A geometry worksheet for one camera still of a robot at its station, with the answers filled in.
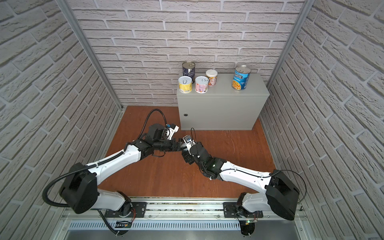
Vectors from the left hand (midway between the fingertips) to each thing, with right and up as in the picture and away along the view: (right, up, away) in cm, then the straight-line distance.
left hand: (186, 144), depth 78 cm
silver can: (0, -1, -6) cm, 6 cm away
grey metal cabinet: (+21, +20, +11) cm, 32 cm away
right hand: (+1, -1, +1) cm, 2 cm away
